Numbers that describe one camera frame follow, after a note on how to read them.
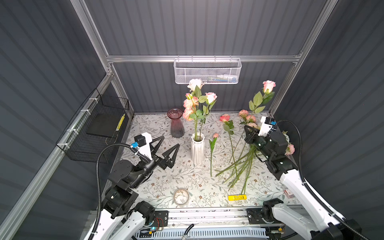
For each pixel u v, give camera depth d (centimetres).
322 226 41
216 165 92
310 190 46
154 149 60
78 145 66
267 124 63
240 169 89
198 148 79
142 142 47
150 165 50
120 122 78
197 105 69
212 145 101
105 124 75
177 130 99
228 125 111
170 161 50
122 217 46
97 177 46
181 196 81
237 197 78
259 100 68
